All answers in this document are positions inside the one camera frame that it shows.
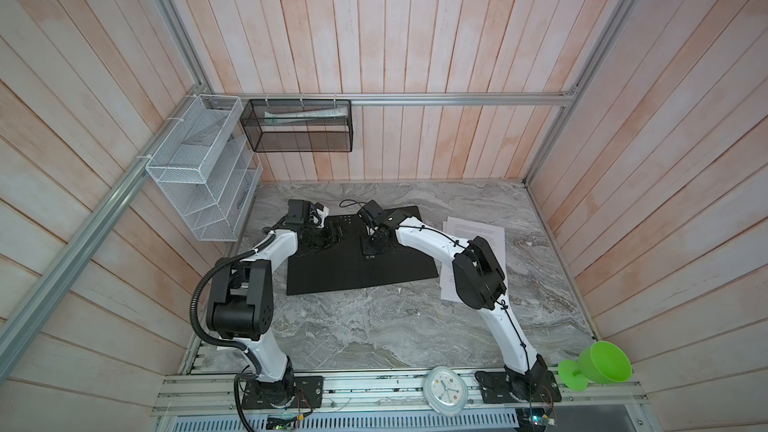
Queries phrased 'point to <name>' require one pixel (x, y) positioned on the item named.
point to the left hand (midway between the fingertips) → (345, 241)
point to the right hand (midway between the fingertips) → (365, 250)
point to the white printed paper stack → (463, 231)
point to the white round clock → (444, 390)
